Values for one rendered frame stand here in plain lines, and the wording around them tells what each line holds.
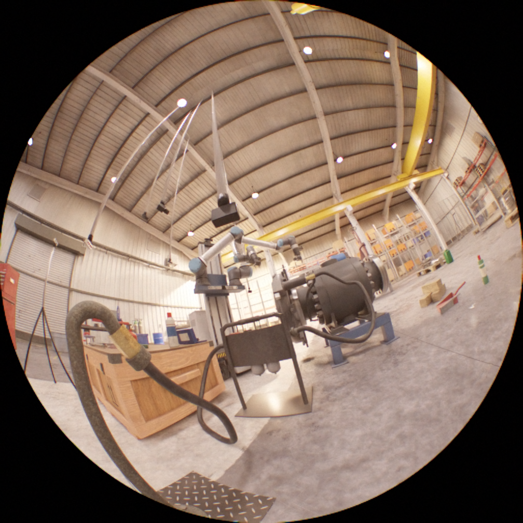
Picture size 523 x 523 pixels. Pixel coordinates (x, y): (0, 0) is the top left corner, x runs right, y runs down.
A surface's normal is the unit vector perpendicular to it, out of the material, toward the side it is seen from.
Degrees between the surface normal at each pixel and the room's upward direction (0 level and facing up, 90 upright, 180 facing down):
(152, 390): 90
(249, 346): 90
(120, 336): 109
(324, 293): 87
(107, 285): 90
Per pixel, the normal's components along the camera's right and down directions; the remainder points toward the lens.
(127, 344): 0.76, -0.12
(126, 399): 0.92, -0.33
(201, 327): 0.65, -0.44
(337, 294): -0.26, -0.16
